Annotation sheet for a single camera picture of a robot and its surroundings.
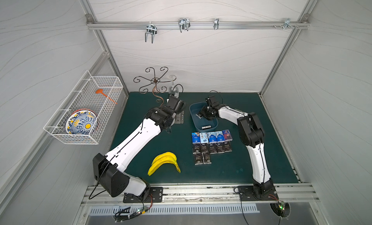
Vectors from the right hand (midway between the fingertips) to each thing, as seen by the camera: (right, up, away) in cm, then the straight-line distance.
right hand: (200, 112), depth 106 cm
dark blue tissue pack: (-4, -16, -13) cm, 21 cm away
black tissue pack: (-3, -26, -22) cm, 34 cm away
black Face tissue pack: (+1, -22, -17) cm, 28 cm away
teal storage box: (-4, +3, -1) cm, 5 cm away
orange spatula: (-58, +13, -27) cm, 65 cm away
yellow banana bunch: (-22, -25, -25) cm, 42 cm away
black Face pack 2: (-2, -3, -1) cm, 4 cm away
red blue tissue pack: (+16, -15, -13) cm, 26 cm away
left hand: (-17, -1, -28) cm, 33 cm away
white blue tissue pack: (+1, -16, -13) cm, 21 cm away
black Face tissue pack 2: (+6, -22, -17) cm, 29 cm away
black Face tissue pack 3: (+11, -21, -17) cm, 30 cm away
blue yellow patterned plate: (-56, -3, -43) cm, 71 cm away
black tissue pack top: (+16, -21, -17) cm, 31 cm away
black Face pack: (+2, -27, -22) cm, 35 cm away
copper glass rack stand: (-29, +16, -22) cm, 40 cm away
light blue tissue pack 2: (+12, -16, -13) cm, 23 cm away
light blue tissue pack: (+7, -16, -13) cm, 21 cm away
